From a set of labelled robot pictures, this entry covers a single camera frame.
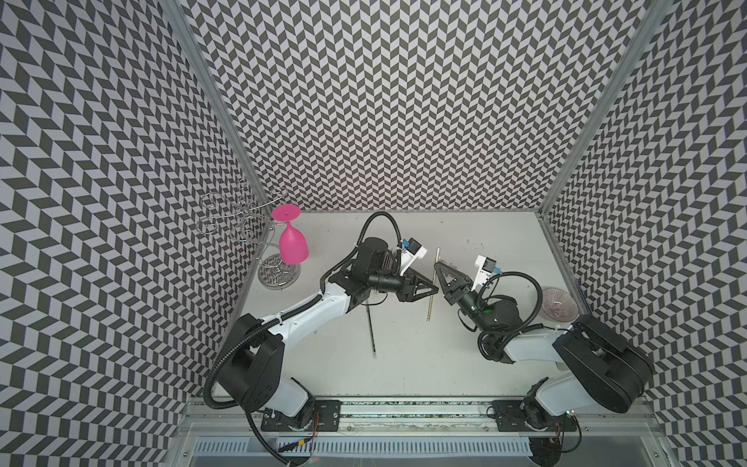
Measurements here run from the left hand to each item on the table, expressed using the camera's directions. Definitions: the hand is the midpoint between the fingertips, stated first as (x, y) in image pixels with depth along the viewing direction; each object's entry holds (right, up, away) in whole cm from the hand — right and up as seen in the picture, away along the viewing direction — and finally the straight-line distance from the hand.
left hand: (432, 291), depth 73 cm
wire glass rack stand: (-65, +20, +39) cm, 78 cm away
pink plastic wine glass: (-39, +11, +10) cm, 42 cm away
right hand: (0, +5, +1) cm, 5 cm away
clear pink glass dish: (+42, -8, +17) cm, 46 cm away
